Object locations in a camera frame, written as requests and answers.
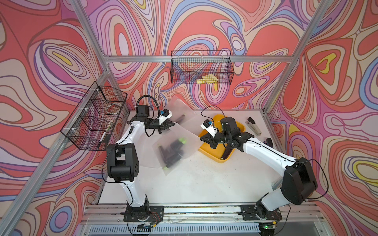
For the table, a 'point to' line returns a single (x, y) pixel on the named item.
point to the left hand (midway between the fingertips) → (173, 123)
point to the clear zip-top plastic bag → (179, 110)
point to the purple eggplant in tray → (227, 152)
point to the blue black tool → (268, 142)
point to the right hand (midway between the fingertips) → (203, 141)
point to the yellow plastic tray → (206, 149)
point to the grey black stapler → (251, 123)
